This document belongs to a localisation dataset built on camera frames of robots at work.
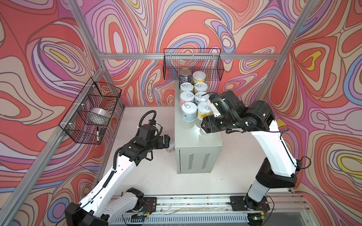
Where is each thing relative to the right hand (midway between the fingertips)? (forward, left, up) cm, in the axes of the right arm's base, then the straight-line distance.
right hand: (210, 128), depth 62 cm
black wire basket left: (+7, +64, -2) cm, 65 cm away
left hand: (+5, +23, -15) cm, 28 cm away
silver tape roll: (+11, +55, -1) cm, 56 cm away
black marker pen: (+5, +57, -9) cm, 58 cm away
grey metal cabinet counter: (-7, +6, -9) cm, 13 cm away
